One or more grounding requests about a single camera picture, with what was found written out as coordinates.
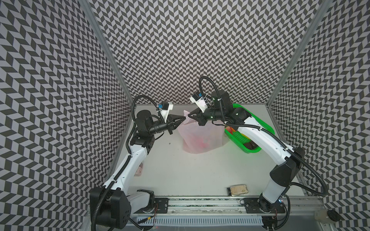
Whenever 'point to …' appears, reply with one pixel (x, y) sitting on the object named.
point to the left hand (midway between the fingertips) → (185, 118)
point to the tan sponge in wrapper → (237, 189)
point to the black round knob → (334, 215)
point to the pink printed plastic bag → (198, 139)
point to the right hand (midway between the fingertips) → (189, 119)
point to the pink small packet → (138, 172)
